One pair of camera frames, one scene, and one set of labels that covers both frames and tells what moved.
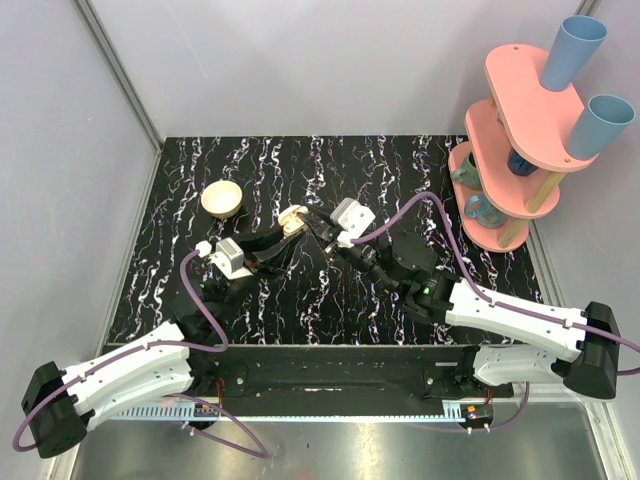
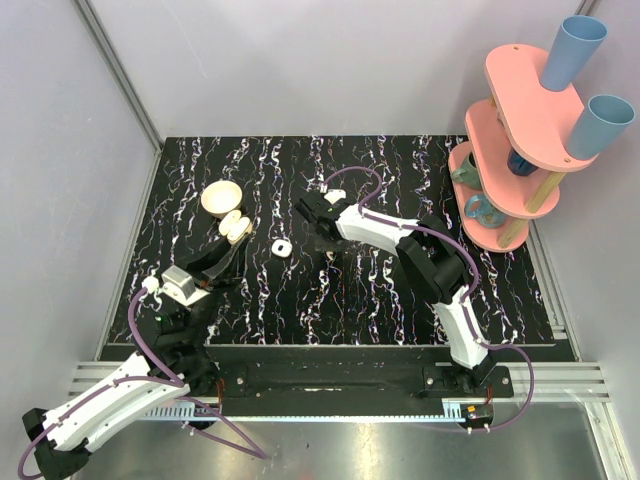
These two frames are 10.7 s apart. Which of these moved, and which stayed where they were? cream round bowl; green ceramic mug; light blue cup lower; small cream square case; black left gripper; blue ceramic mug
Moved: small cream square case; black left gripper
Stayed: light blue cup lower; blue ceramic mug; cream round bowl; green ceramic mug
